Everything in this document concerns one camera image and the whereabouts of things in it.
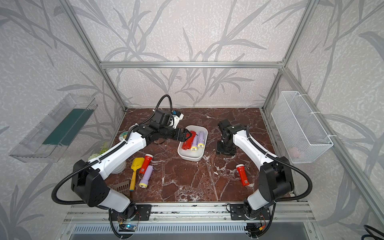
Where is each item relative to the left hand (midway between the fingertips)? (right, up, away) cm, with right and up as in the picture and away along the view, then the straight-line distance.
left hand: (186, 133), depth 80 cm
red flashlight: (-25, -17, +10) cm, 31 cm away
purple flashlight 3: (+8, -8, +16) cm, 19 cm away
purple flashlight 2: (+4, -10, +14) cm, 18 cm away
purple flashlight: (-23, -27, +1) cm, 35 cm away
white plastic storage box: (0, -15, +13) cm, 20 cm away
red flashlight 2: (-1, -9, +14) cm, 16 cm away
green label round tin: (-42, -3, +15) cm, 45 cm away
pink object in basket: (+54, -9, -7) cm, 55 cm away
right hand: (+19, -11, +5) cm, 22 cm away
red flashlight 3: (+32, -26, +3) cm, 41 cm away
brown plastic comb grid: (-35, -30, +1) cm, 46 cm away
